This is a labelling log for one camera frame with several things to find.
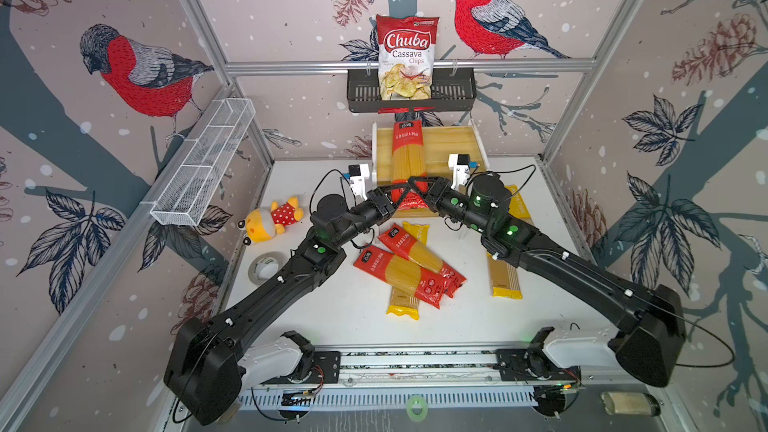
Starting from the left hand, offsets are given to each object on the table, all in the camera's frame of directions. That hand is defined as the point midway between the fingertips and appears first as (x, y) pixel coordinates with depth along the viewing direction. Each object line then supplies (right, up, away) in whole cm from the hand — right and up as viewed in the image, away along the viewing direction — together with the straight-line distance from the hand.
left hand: (409, 190), depth 63 cm
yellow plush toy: (-46, -12, +32) cm, 57 cm away
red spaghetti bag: (0, +7, +8) cm, 10 cm away
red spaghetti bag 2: (+5, -27, +19) cm, 33 cm away
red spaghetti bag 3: (+1, -18, +28) cm, 34 cm away
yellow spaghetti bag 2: (+29, -27, +22) cm, 46 cm away
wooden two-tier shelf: (+9, +12, +16) cm, 22 cm away
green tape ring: (0, -51, +5) cm, 52 cm away
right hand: (-2, 0, +4) cm, 4 cm away
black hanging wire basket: (+16, +32, +31) cm, 48 cm away
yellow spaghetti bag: (-1, -32, +19) cm, 37 cm away
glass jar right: (+50, -48, +2) cm, 69 cm away
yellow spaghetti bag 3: (+41, -6, +40) cm, 58 cm away
